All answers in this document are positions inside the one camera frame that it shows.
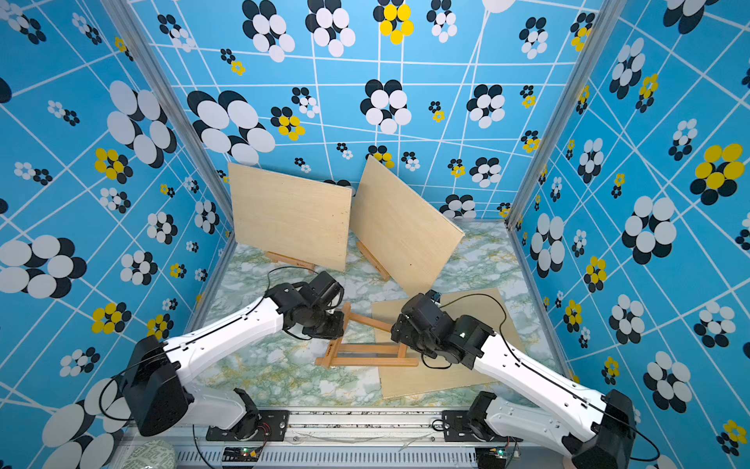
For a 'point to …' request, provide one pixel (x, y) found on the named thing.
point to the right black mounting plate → (456, 428)
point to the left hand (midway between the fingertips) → (347, 330)
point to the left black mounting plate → (263, 426)
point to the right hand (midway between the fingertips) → (403, 333)
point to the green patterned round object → (151, 454)
